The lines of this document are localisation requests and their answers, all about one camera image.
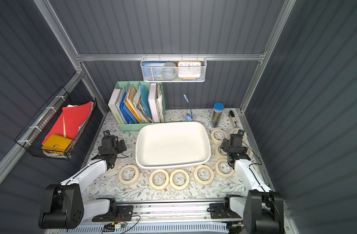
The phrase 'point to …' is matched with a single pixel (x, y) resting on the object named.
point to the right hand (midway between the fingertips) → (238, 144)
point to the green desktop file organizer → (140, 102)
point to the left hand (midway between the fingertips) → (112, 144)
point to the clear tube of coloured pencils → (218, 110)
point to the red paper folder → (68, 124)
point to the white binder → (152, 100)
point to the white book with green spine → (113, 106)
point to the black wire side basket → (32, 137)
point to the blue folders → (127, 113)
